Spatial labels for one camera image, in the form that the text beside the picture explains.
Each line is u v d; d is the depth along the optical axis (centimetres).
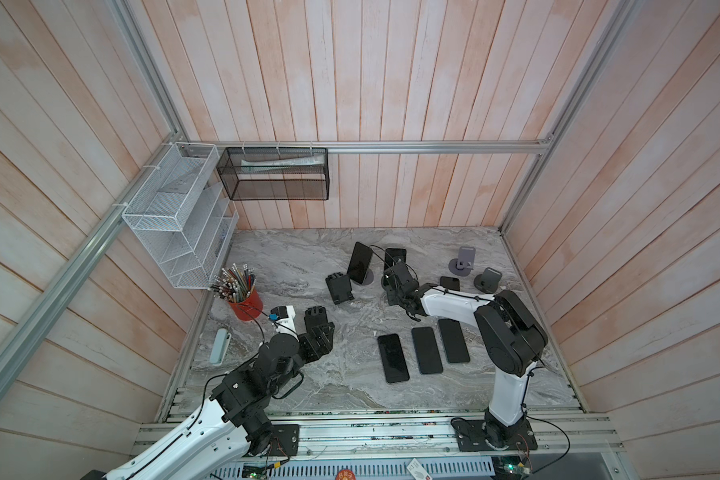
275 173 90
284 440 73
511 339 50
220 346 86
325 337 65
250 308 90
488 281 99
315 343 65
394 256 96
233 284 82
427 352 89
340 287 99
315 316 89
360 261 107
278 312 65
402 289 76
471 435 73
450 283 105
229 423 49
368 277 105
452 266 108
